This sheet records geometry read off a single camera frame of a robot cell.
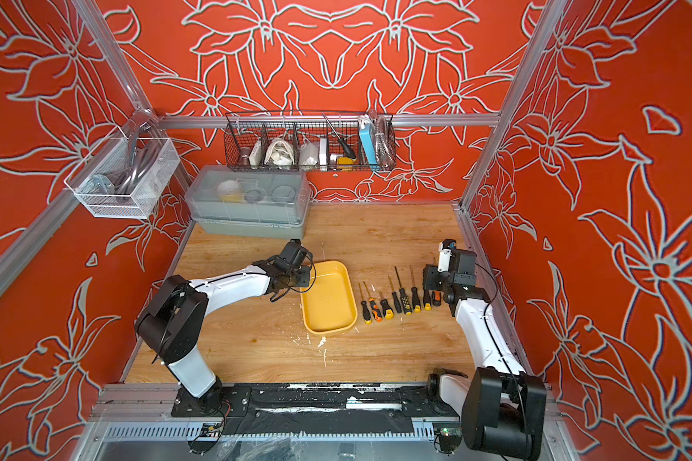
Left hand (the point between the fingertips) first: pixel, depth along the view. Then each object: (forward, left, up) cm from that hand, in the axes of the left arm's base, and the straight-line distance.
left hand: (305, 272), depth 94 cm
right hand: (-1, -39, +8) cm, 40 cm away
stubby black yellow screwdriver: (-11, -27, -2) cm, 30 cm away
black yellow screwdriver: (-9, -34, -3) cm, 35 cm away
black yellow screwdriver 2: (-6, -40, -3) cm, 41 cm away
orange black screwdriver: (-6, -43, -2) cm, 44 cm away
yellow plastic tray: (-9, -9, -5) cm, 14 cm away
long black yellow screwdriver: (-4, -37, -4) cm, 37 cm away
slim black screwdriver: (-5, -30, -4) cm, 31 cm away
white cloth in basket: (+27, +10, +29) cm, 40 cm away
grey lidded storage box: (+21, +21, +11) cm, 32 cm away
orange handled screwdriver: (-9, -23, -4) cm, 25 cm away
